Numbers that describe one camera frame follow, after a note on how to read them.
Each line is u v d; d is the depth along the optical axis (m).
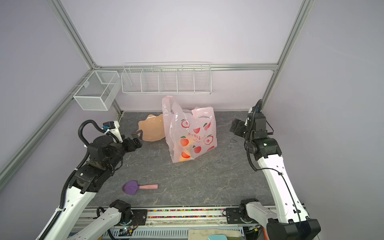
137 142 0.61
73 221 0.41
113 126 0.57
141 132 0.67
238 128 0.63
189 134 0.88
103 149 0.46
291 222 0.37
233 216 0.74
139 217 0.74
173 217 0.75
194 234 0.69
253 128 0.51
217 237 0.67
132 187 0.83
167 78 0.99
